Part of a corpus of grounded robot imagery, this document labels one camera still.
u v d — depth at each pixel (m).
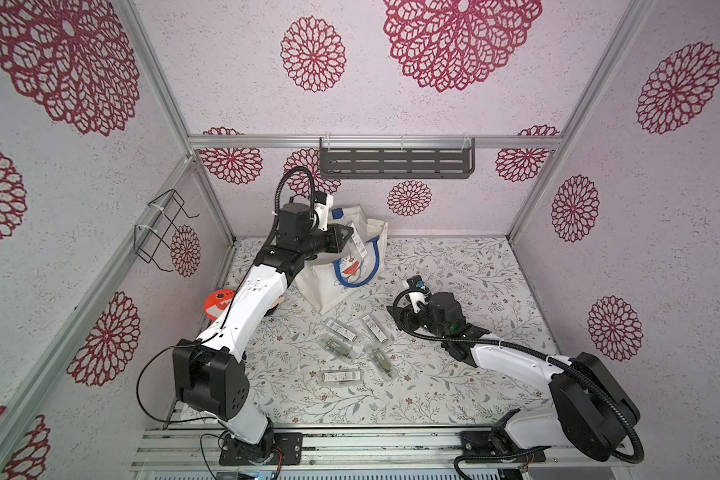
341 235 0.69
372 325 0.95
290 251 0.60
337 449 0.76
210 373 0.43
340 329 0.93
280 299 0.97
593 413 0.42
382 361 0.88
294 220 0.58
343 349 0.90
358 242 0.80
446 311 0.65
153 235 0.75
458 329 0.66
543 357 0.49
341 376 0.84
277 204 0.58
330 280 0.93
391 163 1.00
